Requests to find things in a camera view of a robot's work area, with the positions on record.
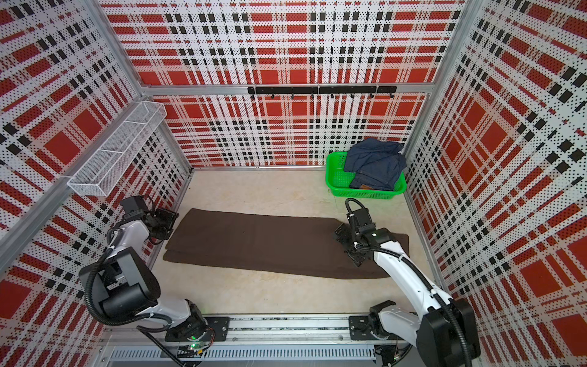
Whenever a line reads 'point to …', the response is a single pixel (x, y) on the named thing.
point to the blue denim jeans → (377, 164)
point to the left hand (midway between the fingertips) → (181, 217)
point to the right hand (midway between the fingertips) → (341, 244)
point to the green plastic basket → (338, 180)
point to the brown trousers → (298, 244)
